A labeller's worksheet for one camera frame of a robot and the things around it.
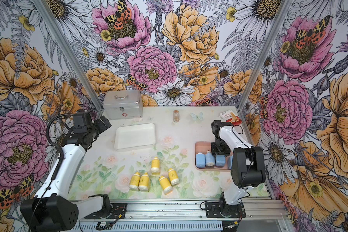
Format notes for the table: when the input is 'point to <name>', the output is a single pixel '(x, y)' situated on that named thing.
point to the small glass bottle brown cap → (176, 116)
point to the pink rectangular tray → (202, 147)
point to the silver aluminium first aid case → (123, 104)
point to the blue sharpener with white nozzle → (210, 159)
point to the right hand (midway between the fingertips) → (220, 157)
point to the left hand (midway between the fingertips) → (102, 128)
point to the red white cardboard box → (230, 117)
